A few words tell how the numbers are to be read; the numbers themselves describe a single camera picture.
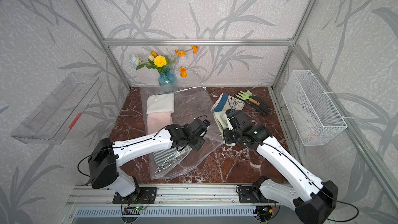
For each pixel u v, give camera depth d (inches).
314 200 14.5
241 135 20.9
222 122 28.9
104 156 18.5
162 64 35.9
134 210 28.4
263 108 41.7
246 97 45.5
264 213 27.9
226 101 42.6
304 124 29.6
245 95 45.8
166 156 32.2
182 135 22.5
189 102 43.7
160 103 43.2
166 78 43.6
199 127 24.1
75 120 25.4
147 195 28.6
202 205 28.6
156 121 39.0
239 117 21.7
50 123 25.5
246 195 29.0
